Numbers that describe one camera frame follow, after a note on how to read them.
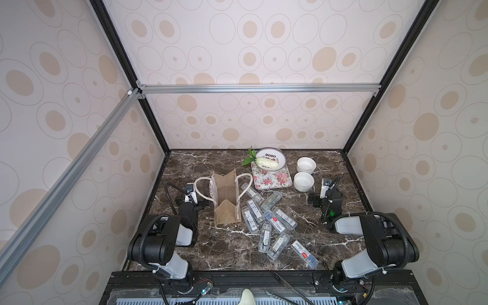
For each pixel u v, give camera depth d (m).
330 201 0.71
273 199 0.97
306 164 1.11
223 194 0.99
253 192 1.00
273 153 1.17
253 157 1.11
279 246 0.81
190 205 0.71
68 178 0.55
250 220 0.89
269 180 1.06
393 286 0.73
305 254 0.80
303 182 1.03
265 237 0.83
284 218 0.90
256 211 0.92
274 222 0.89
